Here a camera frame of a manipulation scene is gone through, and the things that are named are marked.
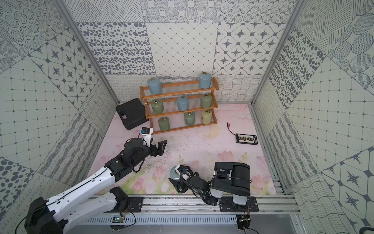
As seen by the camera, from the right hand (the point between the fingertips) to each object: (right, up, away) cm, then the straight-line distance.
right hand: (175, 174), depth 81 cm
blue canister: (-12, +50, +1) cm, 52 cm away
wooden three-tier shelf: (-4, +47, +7) cm, 48 cm away
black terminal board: (+47, +17, +17) cm, 53 cm away
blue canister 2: (0, +2, -6) cm, 6 cm away
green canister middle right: (+19, +43, +13) cm, 49 cm away
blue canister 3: (+18, +54, +4) cm, 57 cm away
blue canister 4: (+3, +41, +11) cm, 43 cm away
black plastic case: (-37, +35, +29) cm, 58 cm away
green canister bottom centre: (+8, +32, +21) cm, 39 cm away
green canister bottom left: (-10, +28, +16) cm, 33 cm away
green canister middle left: (-12, +40, +9) cm, 42 cm away
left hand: (-6, +20, -5) cm, 21 cm away
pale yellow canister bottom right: (+20, +32, +20) cm, 43 cm away
